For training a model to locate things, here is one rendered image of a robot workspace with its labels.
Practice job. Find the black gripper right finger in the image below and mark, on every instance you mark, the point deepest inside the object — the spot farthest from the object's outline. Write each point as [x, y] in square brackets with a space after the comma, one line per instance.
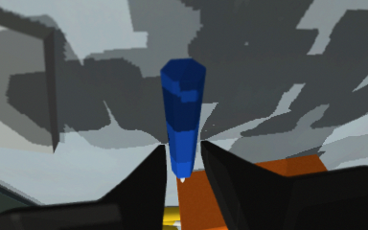
[251, 197]

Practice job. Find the blue cylinder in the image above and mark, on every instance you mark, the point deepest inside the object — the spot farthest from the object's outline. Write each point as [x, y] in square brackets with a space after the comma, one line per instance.
[182, 85]

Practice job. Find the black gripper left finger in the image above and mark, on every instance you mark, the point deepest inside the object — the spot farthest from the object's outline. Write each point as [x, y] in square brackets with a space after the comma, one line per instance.
[136, 203]

